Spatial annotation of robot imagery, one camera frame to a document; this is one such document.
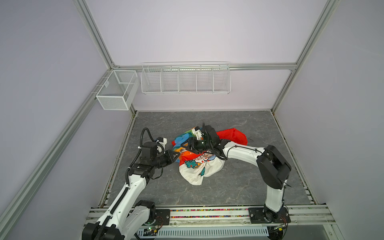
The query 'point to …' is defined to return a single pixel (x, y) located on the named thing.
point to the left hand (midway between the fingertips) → (180, 155)
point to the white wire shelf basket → (186, 78)
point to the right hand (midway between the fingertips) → (182, 148)
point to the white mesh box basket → (118, 91)
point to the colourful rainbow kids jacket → (194, 167)
